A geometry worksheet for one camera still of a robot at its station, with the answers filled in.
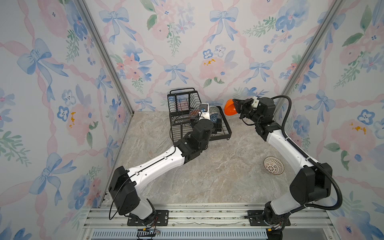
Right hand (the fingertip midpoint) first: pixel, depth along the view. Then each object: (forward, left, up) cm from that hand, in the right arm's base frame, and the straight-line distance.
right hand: (232, 97), depth 76 cm
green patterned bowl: (+23, +5, -30) cm, 38 cm away
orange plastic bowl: (0, 0, -8) cm, 8 cm away
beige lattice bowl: (-20, -29, -35) cm, 50 cm away
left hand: (-11, +11, -1) cm, 16 cm away
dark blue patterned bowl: (+16, +5, -32) cm, 36 cm away
